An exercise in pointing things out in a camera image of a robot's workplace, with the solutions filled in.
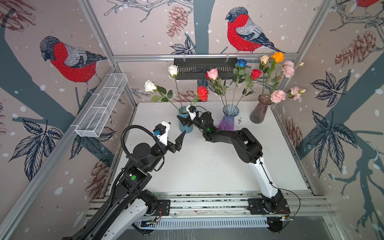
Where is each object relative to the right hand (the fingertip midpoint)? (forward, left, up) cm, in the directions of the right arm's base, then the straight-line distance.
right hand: (181, 113), depth 93 cm
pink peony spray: (+2, -55, +12) cm, 57 cm away
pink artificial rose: (+7, -21, +17) cm, 28 cm away
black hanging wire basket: (+35, -7, +11) cm, 37 cm away
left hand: (-25, -3, +19) cm, 32 cm away
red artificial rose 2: (+33, -49, +1) cm, 59 cm away
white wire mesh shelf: (-22, +39, +15) cm, 47 cm away
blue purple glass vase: (+2, -31, 0) cm, 31 cm away
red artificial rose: (-1, -14, +17) cm, 22 cm away
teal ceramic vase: (-2, -2, +2) cm, 3 cm away
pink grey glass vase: (+11, -53, -14) cm, 56 cm away
